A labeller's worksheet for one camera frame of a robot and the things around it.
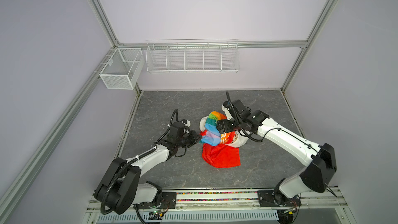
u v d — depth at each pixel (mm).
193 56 969
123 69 997
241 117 596
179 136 689
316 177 410
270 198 737
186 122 825
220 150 888
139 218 694
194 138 754
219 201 753
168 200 736
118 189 413
